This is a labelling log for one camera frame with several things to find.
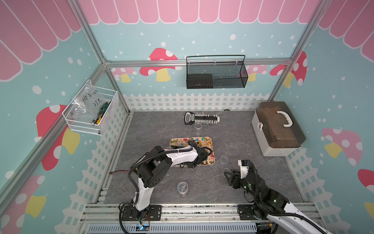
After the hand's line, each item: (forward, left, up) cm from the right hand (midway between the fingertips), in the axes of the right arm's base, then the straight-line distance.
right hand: (227, 173), depth 79 cm
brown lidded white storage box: (+24, -35, +5) cm, 43 cm away
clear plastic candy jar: (+31, +15, +3) cm, 34 cm away
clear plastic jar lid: (+11, -1, -7) cm, 14 cm away
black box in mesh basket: (+48, +14, +27) cm, 57 cm away
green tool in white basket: (+21, +65, +27) cm, 73 cm away
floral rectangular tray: (+26, +10, -8) cm, 29 cm away
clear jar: (-7, +25, -1) cm, 26 cm away
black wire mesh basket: (+56, +3, +28) cm, 63 cm away
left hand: (+13, +33, +4) cm, 35 cm away
